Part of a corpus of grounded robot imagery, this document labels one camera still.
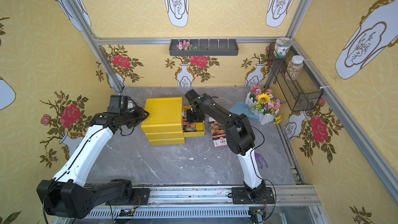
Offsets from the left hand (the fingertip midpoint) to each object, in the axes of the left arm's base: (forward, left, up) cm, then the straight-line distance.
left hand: (142, 115), depth 80 cm
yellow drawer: (-4, -30, -12) cm, 33 cm away
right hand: (+6, -27, -13) cm, 31 cm away
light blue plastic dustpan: (+21, -60, -23) cm, 68 cm away
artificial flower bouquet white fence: (+7, -67, -4) cm, 68 cm away
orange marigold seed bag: (0, -24, -12) cm, 27 cm away
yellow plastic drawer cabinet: (-6, -12, -1) cm, 14 cm away
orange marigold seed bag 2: (-2, -41, -18) cm, 45 cm away
